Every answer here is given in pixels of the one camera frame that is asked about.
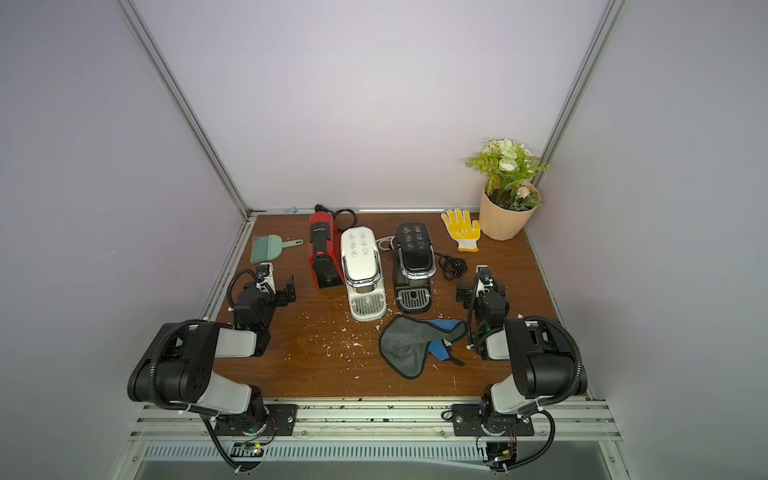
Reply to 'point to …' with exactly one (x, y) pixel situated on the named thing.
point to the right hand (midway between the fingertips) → (478, 275)
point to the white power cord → (386, 243)
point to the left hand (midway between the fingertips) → (280, 274)
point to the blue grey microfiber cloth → (405, 342)
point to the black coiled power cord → (451, 267)
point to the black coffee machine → (415, 267)
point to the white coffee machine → (363, 272)
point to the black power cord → (320, 208)
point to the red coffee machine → (325, 259)
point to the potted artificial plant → (511, 194)
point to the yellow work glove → (461, 230)
